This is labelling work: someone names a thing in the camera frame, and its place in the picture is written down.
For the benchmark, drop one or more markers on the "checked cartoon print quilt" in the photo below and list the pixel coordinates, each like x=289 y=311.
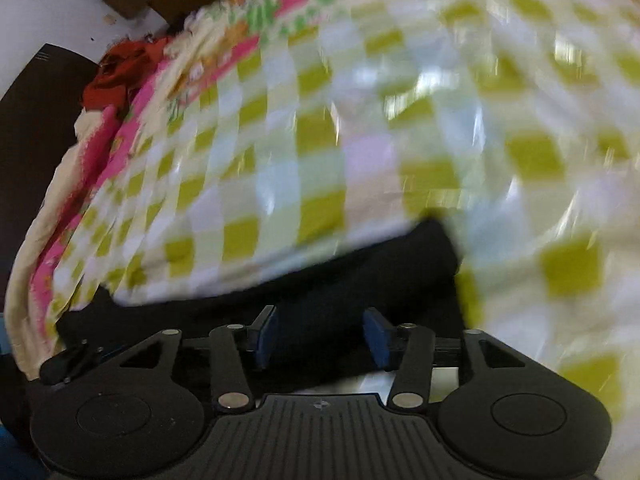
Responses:
x=375 y=110

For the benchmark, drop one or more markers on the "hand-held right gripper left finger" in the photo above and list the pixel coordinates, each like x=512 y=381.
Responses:
x=266 y=340

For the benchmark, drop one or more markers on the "black pants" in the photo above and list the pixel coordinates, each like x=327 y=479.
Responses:
x=325 y=290

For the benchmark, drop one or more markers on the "rust red garment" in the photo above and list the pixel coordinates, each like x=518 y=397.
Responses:
x=122 y=75

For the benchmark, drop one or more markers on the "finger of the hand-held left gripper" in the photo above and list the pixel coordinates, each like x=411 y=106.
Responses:
x=60 y=367

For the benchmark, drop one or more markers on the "dark wooden headboard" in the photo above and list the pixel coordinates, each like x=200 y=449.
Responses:
x=35 y=135

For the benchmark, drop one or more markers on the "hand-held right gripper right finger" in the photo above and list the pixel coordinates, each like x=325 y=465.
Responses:
x=377 y=340

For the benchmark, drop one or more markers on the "cream blanket with pink trim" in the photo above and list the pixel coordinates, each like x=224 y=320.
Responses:
x=45 y=220

